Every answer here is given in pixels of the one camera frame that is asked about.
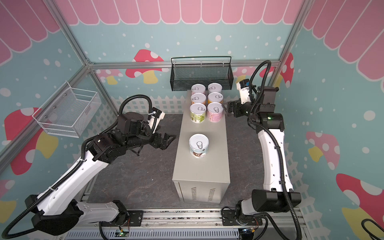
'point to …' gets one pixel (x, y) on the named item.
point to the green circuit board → (122, 233)
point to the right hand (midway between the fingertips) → (232, 101)
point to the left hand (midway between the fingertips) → (166, 135)
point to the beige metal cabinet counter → (204, 180)
